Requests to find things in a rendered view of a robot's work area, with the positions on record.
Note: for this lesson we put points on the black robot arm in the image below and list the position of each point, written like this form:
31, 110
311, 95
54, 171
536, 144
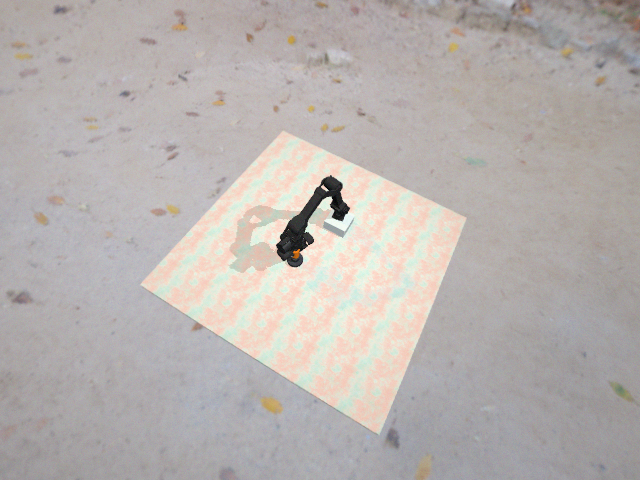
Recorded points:
297, 225

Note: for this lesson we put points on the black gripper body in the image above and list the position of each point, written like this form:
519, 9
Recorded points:
307, 238

